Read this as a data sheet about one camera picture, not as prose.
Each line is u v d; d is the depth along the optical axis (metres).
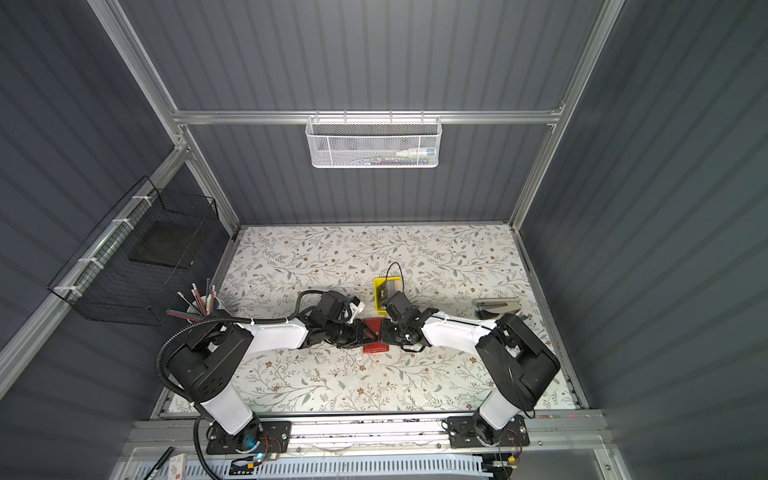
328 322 0.75
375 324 0.92
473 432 0.67
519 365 0.46
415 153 0.91
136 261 0.74
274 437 0.72
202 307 0.87
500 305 0.97
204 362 0.47
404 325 0.69
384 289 0.98
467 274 1.06
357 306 0.86
